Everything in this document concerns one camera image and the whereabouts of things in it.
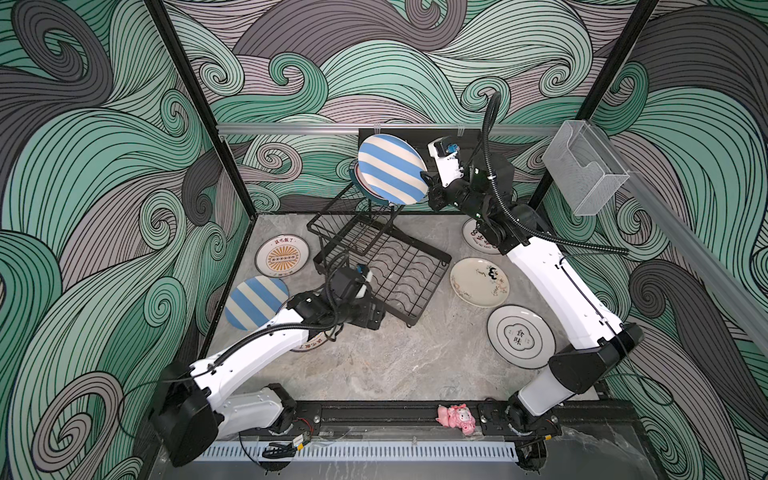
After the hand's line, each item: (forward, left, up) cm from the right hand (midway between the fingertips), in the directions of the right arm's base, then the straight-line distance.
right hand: (427, 170), depth 66 cm
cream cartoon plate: (-2, -23, -45) cm, 51 cm away
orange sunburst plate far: (+8, +47, -44) cm, 65 cm away
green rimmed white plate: (+5, +12, -14) cm, 19 cm away
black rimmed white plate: (-21, -31, -45) cm, 59 cm away
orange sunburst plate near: (-34, +23, -13) cm, 43 cm away
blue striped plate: (-10, +52, -45) cm, 69 cm away
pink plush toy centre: (-42, -8, -42) cm, 60 cm away
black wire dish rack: (+19, +22, -43) cm, 52 cm away
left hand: (-19, +13, -31) cm, 38 cm away
